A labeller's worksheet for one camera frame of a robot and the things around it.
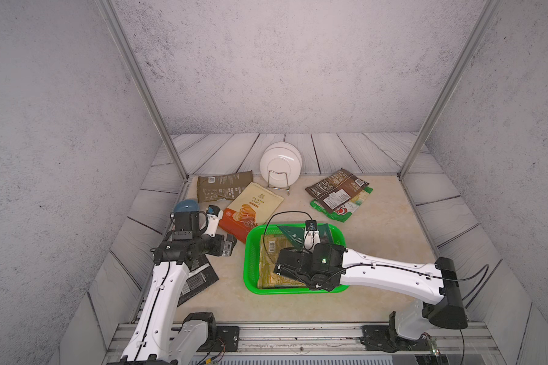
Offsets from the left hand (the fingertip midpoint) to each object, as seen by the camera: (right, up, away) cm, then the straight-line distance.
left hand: (225, 236), depth 78 cm
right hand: (+27, -5, -7) cm, 28 cm away
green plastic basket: (+23, +2, -2) cm, 23 cm away
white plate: (+19, +28, +29) cm, 44 cm away
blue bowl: (-24, +9, +27) cm, 37 cm away
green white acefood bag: (+48, +6, +28) cm, 56 cm away
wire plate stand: (+22, +16, +35) cm, 45 cm away
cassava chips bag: (+5, +8, +29) cm, 30 cm away
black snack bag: (-11, -16, +9) cm, 22 cm away
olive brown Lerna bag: (-10, +18, +37) cm, 43 cm away
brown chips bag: (+46, +16, +36) cm, 60 cm away
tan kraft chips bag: (+14, -6, +10) cm, 18 cm away
